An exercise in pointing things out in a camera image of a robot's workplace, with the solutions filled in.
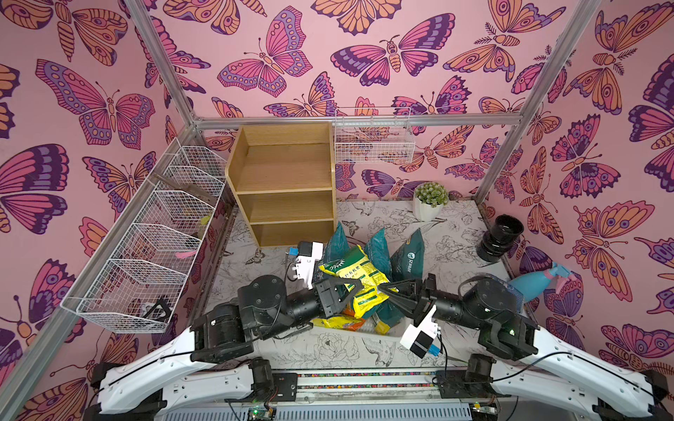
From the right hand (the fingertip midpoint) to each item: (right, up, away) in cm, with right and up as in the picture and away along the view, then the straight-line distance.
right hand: (386, 282), depth 52 cm
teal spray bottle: (+54, -8, +34) cm, 64 cm away
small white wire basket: (+3, +44, +43) cm, 62 cm away
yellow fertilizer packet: (-10, +5, +20) cm, 23 cm away
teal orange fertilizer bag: (+1, +4, +21) cm, 22 cm away
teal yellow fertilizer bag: (+8, +3, +16) cm, 18 cm away
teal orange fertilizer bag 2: (-8, -15, +19) cm, 26 cm away
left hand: (-5, 0, -2) cm, 5 cm away
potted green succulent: (+25, +21, +50) cm, 60 cm away
